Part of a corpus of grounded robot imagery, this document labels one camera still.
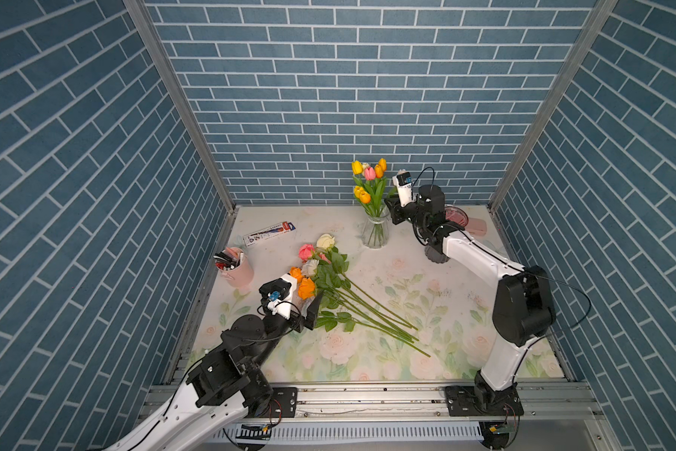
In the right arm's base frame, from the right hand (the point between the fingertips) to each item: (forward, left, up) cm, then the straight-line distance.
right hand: (391, 197), depth 88 cm
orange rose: (-23, +26, -22) cm, 41 cm away
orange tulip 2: (+7, +5, +5) cm, 10 cm away
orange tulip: (+13, +3, +4) cm, 14 cm away
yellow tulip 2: (-5, +9, +5) cm, 11 cm away
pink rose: (-9, +29, -20) cm, 36 cm away
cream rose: (-2, +23, -22) cm, 32 cm away
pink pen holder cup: (-20, +48, -15) cm, 54 cm away
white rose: (-16, +26, -19) cm, 36 cm away
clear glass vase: (0, +4, -18) cm, 18 cm away
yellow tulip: (+8, +12, +5) cm, 15 cm away
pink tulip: (+5, +8, +5) cm, 10 cm away
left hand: (-34, +19, +1) cm, 39 cm away
